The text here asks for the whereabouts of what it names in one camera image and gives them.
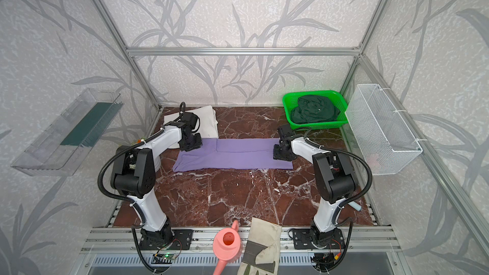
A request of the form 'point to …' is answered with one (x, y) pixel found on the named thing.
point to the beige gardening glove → (262, 253)
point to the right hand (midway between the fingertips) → (278, 150)
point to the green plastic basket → (290, 99)
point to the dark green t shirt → (314, 109)
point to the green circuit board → (169, 256)
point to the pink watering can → (227, 246)
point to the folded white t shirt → (207, 126)
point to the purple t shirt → (231, 154)
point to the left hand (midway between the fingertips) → (200, 139)
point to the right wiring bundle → (326, 261)
